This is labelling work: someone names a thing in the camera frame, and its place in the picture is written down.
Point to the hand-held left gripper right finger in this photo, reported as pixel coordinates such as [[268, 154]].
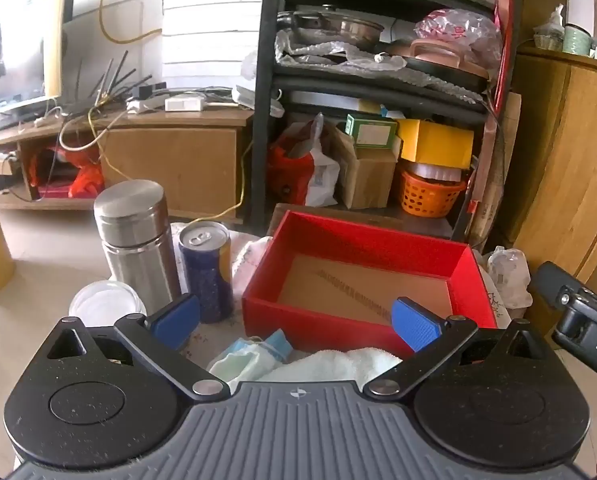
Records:
[[416, 326]]

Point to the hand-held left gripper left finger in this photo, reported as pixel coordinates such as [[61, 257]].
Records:
[[176, 319]]

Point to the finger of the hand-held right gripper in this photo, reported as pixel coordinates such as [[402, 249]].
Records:
[[548, 280]]

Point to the blue face mask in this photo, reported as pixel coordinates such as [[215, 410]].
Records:
[[243, 360]]

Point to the red cardboard box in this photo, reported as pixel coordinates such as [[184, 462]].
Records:
[[328, 321]]

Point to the pale green towel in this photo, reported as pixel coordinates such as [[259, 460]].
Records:
[[328, 365]]

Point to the white plastic bag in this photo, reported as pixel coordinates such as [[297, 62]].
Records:
[[508, 275]]

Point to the blue and yellow drink can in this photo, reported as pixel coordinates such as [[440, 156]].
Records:
[[206, 270]]

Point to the stainless steel thermos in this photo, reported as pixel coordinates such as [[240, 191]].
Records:
[[133, 240]]

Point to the wooden cabinet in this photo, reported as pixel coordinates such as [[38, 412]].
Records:
[[553, 160]]

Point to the brown cardboard sheet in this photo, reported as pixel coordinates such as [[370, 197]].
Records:
[[488, 175]]

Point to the orange plastic basket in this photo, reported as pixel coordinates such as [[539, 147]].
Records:
[[428, 197]]

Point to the brown cardboard box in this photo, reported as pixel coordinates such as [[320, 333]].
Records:
[[368, 180]]

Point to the stack of clear plastic tubs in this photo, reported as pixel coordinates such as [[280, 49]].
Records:
[[433, 171]]

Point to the wooden tv stand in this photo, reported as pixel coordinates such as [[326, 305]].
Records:
[[178, 160]]

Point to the red plastic bags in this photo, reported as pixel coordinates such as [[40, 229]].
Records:
[[83, 180]]

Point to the yellow box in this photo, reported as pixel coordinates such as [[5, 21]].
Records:
[[436, 145]]

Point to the red and white bag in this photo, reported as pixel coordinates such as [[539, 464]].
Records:
[[298, 170]]

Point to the green box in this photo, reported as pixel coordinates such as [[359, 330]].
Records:
[[373, 132]]

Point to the white power adapter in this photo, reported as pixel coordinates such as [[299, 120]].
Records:
[[183, 103]]

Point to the white power strip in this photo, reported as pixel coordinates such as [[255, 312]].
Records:
[[146, 104]]

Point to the black metal shelf rack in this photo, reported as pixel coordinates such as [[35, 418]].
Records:
[[266, 110]]

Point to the black router with antennas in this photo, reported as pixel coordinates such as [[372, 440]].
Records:
[[106, 101]]

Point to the green ceramic jar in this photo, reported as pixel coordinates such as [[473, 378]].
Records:
[[576, 42]]

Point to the pink pan lid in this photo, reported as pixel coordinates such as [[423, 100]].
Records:
[[443, 55]]

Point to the pink printed plastic bag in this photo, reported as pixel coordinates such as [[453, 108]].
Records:
[[458, 25]]

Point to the long red box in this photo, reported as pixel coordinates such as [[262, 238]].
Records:
[[506, 10]]

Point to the clear bubble wrap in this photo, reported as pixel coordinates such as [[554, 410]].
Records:
[[303, 51]]

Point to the stainless steel pot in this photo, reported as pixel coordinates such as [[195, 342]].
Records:
[[338, 27]]

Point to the flat screen television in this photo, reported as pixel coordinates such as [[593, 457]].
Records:
[[8, 45]]

